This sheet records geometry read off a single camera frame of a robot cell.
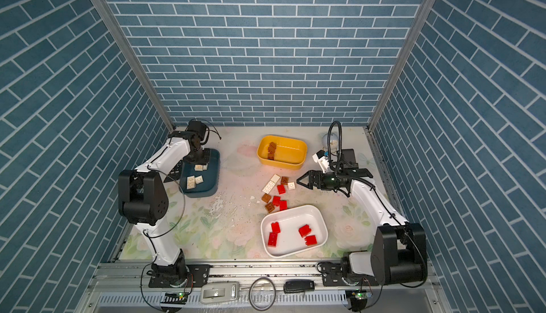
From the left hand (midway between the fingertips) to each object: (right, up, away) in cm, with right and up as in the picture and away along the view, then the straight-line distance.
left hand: (206, 160), depth 94 cm
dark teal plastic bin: (+2, -12, -2) cm, 12 cm away
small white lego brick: (-5, -9, +4) cm, 11 cm away
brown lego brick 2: (+29, +5, +15) cm, 33 cm away
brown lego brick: (+35, -10, +5) cm, 37 cm away
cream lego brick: (-8, -10, +2) cm, 13 cm away
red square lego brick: (+34, -14, +2) cm, 36 cm away
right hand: (+44, -8, -12) cm, 47 cm away
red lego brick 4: (+31, -18, -2) cm, 36 cm away
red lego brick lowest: (+35, -19, -3) cm, 40 cm away
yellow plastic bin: (+38, +2, +15) cm, 41 cm away
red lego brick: (+30, -30, -13) cm, 45 cm away
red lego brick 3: (+43, -27, -11) cm, 52 cm away
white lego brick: (+29, -12, +2) cm, 31 cm away
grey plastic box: (+11, -42, -25) cm, 50 cm away
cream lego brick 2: (-2, -3, 0) cm, 4 cm away
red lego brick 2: (+31, -27, -9) cm, 42 cm away
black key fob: (+38, -39, -26) cm, 61 cm away
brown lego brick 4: (+29, -20, -4) cm, 35 cm away
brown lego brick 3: (+27, -17, -1) cm, 32 cm away
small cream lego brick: (+38, -12, +2) cm, 40 cm away
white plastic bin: (+38, -28, -9) cm, 48 cm away
